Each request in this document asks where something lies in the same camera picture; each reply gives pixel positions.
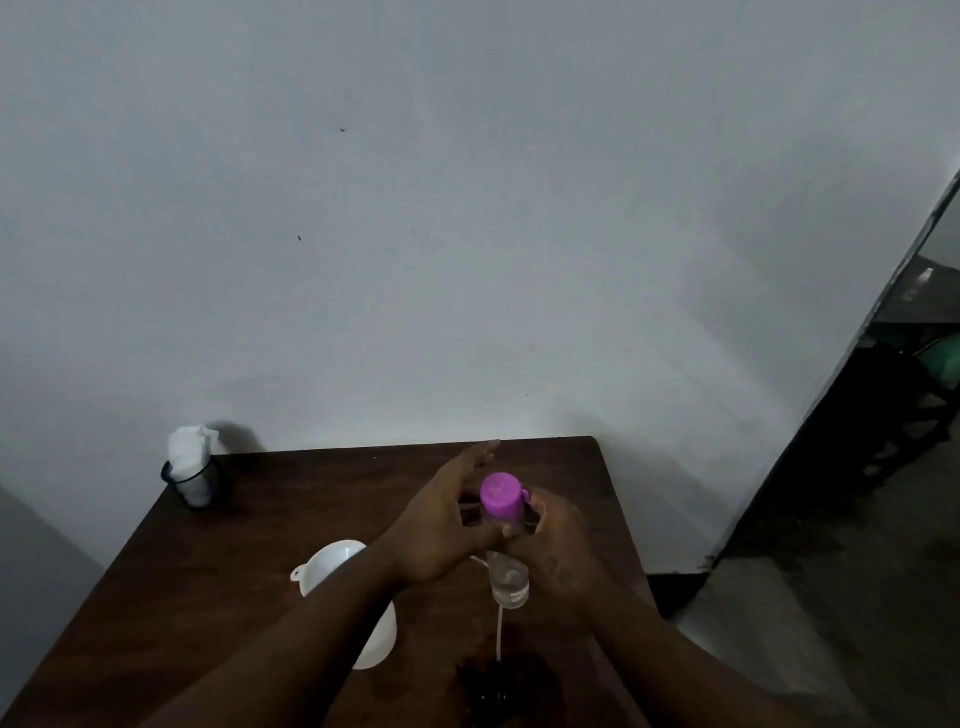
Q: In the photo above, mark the white plastic funnel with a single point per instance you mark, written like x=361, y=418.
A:
x=326, y=566

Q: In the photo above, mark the person's right hand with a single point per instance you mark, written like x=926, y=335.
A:
x=562, y=555

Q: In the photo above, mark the person's right forearm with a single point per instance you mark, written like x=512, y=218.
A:
x=675, y=675

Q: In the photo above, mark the white spray bottle body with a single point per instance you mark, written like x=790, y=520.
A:
x=379, y=645

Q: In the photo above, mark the black mesh cup holder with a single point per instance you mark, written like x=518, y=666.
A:
x=212, y=480

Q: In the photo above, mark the purple bottle cap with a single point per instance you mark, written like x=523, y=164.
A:
x=501, y=495

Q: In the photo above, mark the dark wooden table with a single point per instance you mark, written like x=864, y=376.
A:
x=285, y=495

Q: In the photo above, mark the black cup with tissues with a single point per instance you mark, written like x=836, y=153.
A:
x=189, y=450

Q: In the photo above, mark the black spray head with tube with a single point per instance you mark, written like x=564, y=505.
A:
x=510, y=690

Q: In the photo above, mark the clear plastic water bottle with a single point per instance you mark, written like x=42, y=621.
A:
x=510, y=581

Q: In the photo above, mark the person's left hand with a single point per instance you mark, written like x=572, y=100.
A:
x=435, y=536

